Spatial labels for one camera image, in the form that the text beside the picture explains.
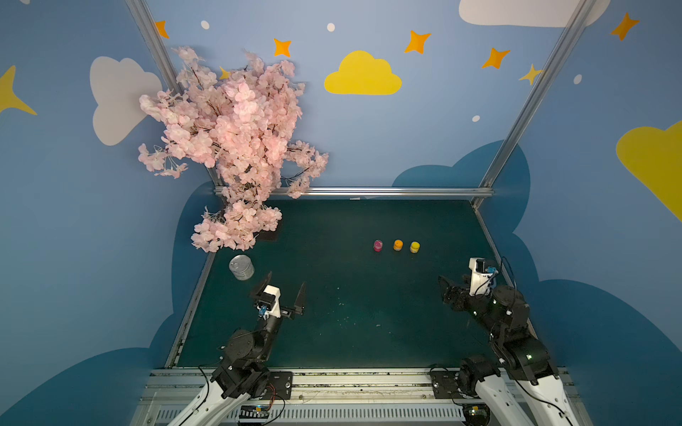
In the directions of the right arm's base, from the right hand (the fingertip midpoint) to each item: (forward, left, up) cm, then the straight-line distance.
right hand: (457, 274), depth 73 cm
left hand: (-5, +47, +2) cm, 48 cm away
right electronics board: (-30, -7, -25) cm, 40 cm away
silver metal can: (+7, +69, -15) cm, 71 cm away
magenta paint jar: (+23, +20, -20) cm, 37 cm away
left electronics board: (-34, +55, -24) cm, 69 cm away
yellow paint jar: (+23, +5, -21) cm, 32 cm away
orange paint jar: (+24, +12, -20) cm, 33 cm away
